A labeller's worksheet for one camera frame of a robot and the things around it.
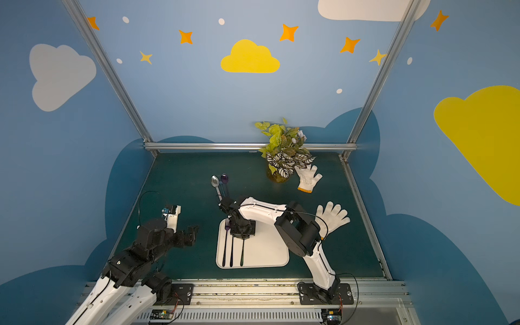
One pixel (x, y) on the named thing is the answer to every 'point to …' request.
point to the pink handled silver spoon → (214, 181)
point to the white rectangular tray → (266, 248)
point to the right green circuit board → (332, 316)
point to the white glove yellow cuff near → (334, 218)
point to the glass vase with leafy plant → (284, 151)
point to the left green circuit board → (161, 314)
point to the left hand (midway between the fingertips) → (187, 222)
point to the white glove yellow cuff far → (307, 177)
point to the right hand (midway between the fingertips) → (242, 236)
